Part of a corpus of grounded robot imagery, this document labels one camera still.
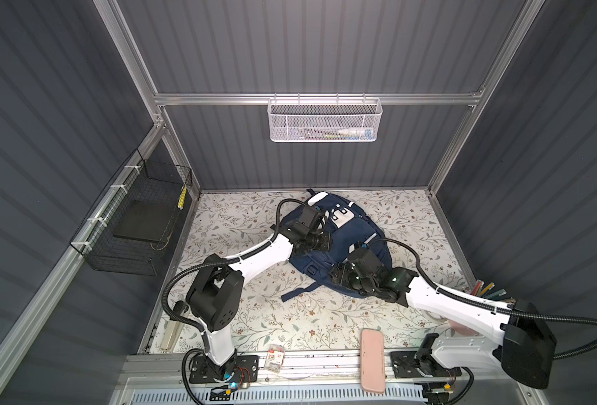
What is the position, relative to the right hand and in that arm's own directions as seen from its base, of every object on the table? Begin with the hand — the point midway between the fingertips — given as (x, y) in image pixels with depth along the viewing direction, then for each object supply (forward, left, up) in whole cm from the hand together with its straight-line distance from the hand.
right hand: (336, 277), depth 81 cm
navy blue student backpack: (+22, -7, -1) cm, 23 cm away
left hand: (+13, +1, +2) cm, 13 cm away
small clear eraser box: (-22, +19, -8) cm, 30 cm away
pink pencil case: (-23, -10, -12) cm, 28 cm away
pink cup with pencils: (-6, -44, +2) cm, 45 cm away
